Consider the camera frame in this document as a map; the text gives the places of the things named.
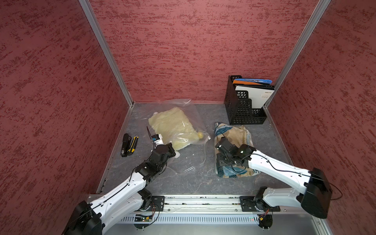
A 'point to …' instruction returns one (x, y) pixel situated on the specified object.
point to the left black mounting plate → (157, 203)
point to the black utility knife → (126, 145)
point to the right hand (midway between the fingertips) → (222, 162)
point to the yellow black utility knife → (133, 145)
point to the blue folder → (263, 81)
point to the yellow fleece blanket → (176, 127)
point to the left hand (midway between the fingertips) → (172, 146)
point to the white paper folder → (259, 96)
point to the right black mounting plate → (251, 204)
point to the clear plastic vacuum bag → (190, 159)
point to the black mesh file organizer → (239, 106)
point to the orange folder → (243, 82)
